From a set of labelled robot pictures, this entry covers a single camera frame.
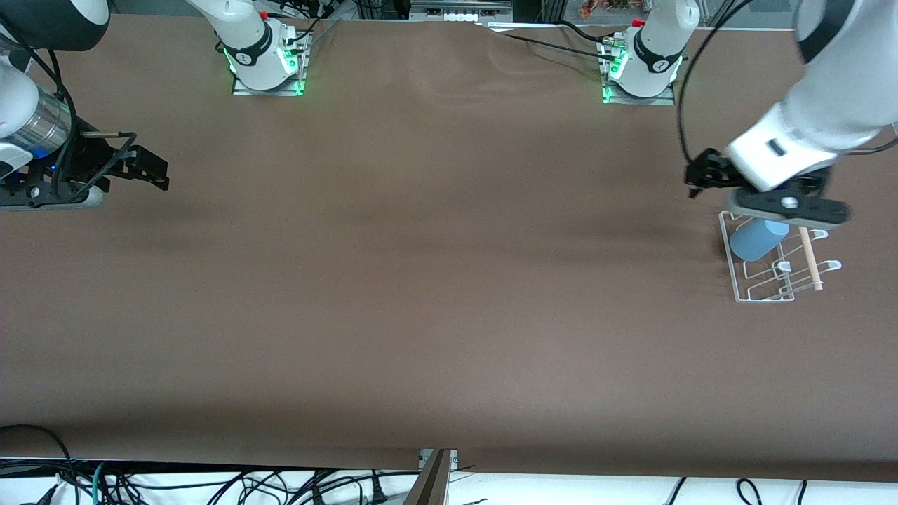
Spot blue plastic cup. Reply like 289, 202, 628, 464
729, 217, 791, 263

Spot clear acrylic cup rack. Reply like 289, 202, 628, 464
718, 209, 843, 304

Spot wooden rack dowel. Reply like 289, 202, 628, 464
798, 226, 826, 292

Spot orange red object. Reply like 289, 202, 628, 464
579, 0, 643, 19

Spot grey box with white connectors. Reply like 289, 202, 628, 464
409, 0, 514, 22

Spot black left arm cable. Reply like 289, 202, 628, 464
676, 0, 739, 168

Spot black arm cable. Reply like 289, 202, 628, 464
676, 0, 739, 168
0, 21, 139, 198

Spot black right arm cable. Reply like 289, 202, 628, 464
0, 21, 139, 198

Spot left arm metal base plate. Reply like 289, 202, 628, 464
601, 39, 677, 107

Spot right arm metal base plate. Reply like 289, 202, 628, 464
232, 28, 308, 97

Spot short black base cable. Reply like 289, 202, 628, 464
556, 19, 615, 46

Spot long black base cable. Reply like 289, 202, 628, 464
484, 28, 619, 62

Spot thick black floor cable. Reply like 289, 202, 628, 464
0, 424, 80, 505

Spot tangled black cable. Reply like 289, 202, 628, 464
112, 470, 299, 505

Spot wooden post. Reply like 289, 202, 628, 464
403, 449, 450, 505

